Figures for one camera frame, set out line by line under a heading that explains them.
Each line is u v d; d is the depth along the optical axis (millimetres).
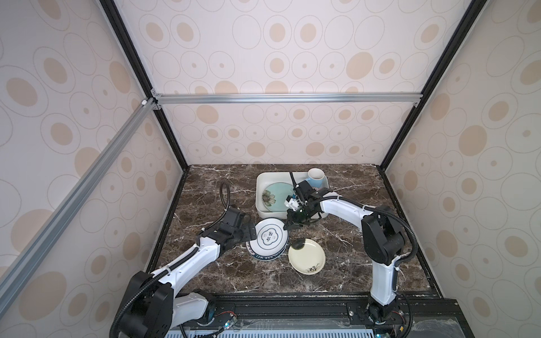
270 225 919
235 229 670
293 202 875
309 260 860
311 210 729
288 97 960
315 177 1035
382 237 512
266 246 867
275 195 1060
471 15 686
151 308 397
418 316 744
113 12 673
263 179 1087
